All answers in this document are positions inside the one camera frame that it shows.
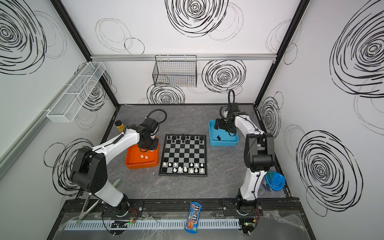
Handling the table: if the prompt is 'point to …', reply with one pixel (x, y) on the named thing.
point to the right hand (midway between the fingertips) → (220, 126)
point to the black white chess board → (184, 155)
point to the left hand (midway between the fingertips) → (154, 146)
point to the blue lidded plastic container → (276, 181)
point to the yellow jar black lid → (120, 125)
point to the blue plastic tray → (221, 137)
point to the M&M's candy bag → (191, 224)
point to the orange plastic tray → (137, 158)
